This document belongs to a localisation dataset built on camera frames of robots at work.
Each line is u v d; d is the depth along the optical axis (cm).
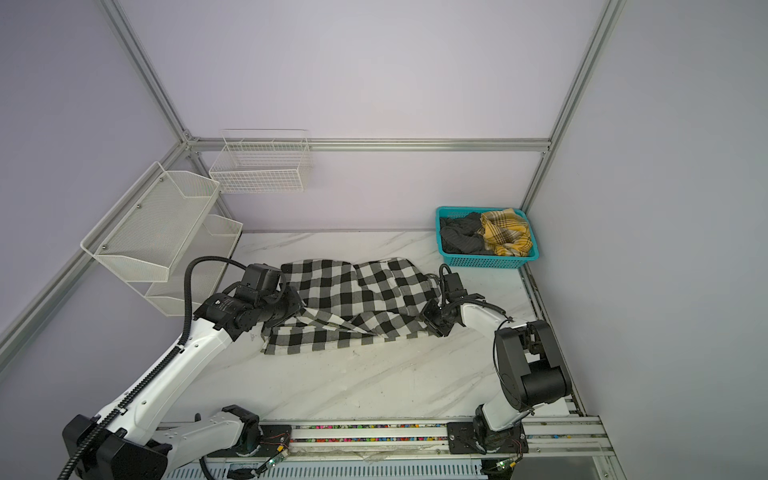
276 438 74
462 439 73
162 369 43
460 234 108
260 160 96
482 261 104
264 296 59
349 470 70
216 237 101
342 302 97
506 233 104
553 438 76
